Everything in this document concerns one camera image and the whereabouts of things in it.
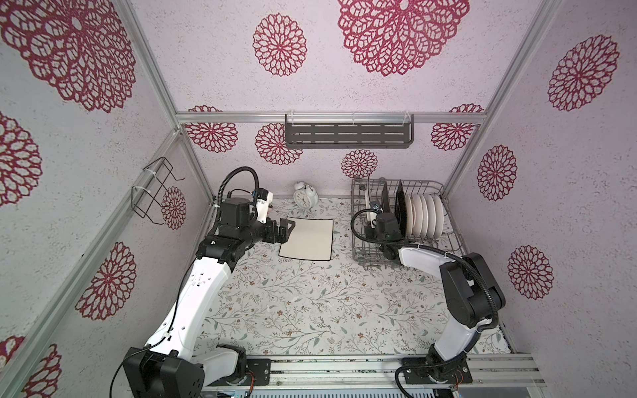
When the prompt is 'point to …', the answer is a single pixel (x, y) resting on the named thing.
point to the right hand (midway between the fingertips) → (373, 217)
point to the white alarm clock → (305, 196)
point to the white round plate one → (410, 215)
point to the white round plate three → (431, 215)
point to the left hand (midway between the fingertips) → (281, 226)
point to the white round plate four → (440, 216)
